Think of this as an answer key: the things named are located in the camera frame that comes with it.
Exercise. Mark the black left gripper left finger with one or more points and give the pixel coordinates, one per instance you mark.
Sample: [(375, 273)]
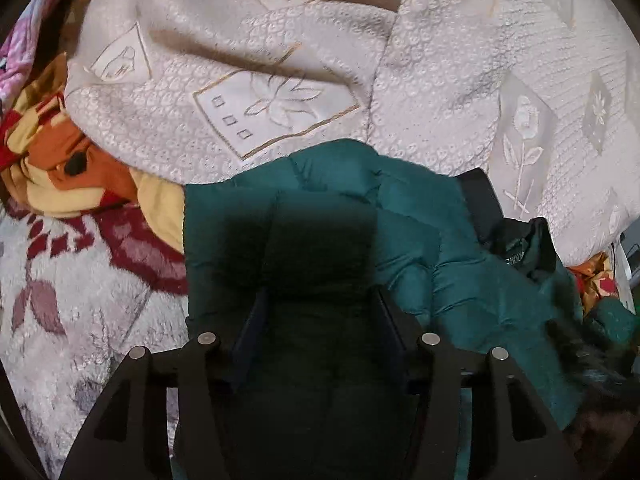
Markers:
[(125, 435)]

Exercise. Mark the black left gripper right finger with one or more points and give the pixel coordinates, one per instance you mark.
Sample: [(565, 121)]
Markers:
[(512, 433)]

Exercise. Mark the teal quilted puffer jacket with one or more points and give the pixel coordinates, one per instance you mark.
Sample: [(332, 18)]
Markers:
[(315, 232)]

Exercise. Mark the white red floral fleece blanket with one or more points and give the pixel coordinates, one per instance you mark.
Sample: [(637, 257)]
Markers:
[(76, 295)]

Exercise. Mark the orange yellow red patterned sheet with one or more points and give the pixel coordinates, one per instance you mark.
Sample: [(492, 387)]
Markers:
[(49, 166)]

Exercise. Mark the beige embroidered floral quilt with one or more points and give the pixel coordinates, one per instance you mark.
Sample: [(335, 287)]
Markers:
[(542, 94)]

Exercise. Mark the pink penguin print blanket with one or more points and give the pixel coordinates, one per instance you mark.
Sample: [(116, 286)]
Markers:
[(18, 51)]

